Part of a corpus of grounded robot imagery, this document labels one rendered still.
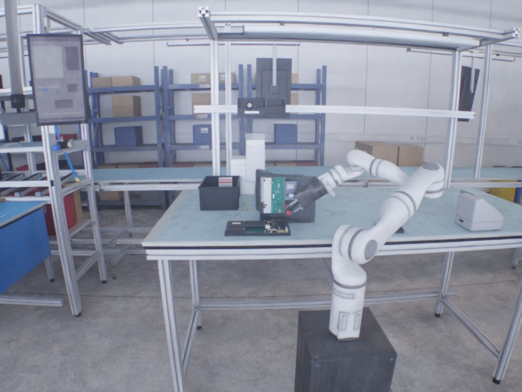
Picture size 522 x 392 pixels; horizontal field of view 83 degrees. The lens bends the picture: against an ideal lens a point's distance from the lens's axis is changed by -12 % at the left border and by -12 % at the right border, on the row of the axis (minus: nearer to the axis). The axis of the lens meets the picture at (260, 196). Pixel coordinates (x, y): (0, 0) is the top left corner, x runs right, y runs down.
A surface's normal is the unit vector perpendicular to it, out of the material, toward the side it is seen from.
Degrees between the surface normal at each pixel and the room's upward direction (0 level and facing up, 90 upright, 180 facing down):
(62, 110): 101
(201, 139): 90
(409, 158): 90
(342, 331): 90
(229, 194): 90
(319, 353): 0
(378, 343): 0
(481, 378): 0
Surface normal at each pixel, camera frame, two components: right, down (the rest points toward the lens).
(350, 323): 0.05, 0.25
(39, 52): 0.45, 0.40
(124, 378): 0.00, -0.97
